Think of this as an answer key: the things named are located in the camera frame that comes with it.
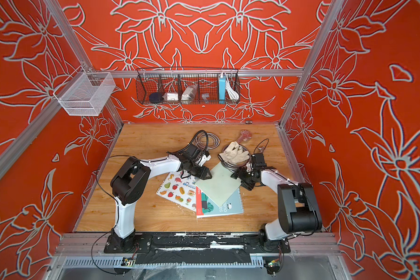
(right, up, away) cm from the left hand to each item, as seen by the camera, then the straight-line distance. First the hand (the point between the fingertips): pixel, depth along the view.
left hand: (209, 174), depth 93 cm
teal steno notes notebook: (-2, -14, -11) cm, 18 cm away
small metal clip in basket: (-3, +44, +5) cm, 44 cm away
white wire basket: (-66, +43, -4) cm, 79 cm away
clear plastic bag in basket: (-11, +44, -1) cm, 45 cm away
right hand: (+12, -1, -3) cm, 13 cm away
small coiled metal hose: (+4, +20, +17) cm, 26 cm away
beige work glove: (+14, +10, +8) cm, 19 cm away
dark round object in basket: (-30, +43, +2) cm, 52 cm away
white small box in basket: (-19, +42, -5) cm, 46 cm away
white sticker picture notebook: (-15, -7, -4) cm, 18 cm away
